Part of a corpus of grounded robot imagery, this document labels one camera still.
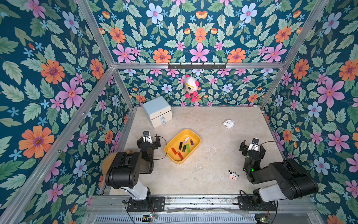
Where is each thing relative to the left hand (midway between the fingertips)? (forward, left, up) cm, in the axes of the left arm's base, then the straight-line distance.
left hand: (149, 134), depth 92 cm
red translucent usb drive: (-13, -20, -8) cm, 25 cm away
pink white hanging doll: (+26, -31, +17) cm, 44 cm away
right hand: (-11, -67, 0) cm, 68 cm away
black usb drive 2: (-7, -23, -9) cm, 25 cm away
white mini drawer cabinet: (+16, -6, +6) cm, 18 cm away
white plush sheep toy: (+9, -58, -6) cm, 59 cm away
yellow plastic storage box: (-6, -21, -9) cm, 24 cm away
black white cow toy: (-28, -51, -7) cm, 59 cm away
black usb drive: (-5, -20, -8) cm, 22 cm away
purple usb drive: (-3, -29, -9) cm, 30 cm away
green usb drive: (-7, -25, -9) cm, 28 cm away
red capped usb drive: (-9, -16, -8) cm, 20 cm away
